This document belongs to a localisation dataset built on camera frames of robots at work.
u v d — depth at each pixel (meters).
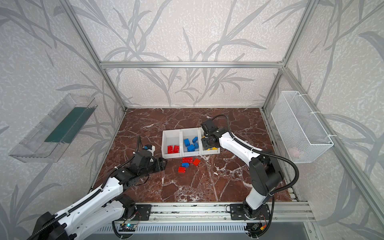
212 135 0.65
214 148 0.85
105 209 0.57
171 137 1.02
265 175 0.45
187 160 0.91
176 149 0.96
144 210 0.74
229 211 0.74
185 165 0.89
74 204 0.45
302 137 0.61
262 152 0.47
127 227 0.71
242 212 0.71
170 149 0.96
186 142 0.96
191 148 0.94
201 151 0.91
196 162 0.91
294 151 0.73
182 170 0.87
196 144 0.96
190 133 1.05
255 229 0.75
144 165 0.63
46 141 0.63
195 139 0.99
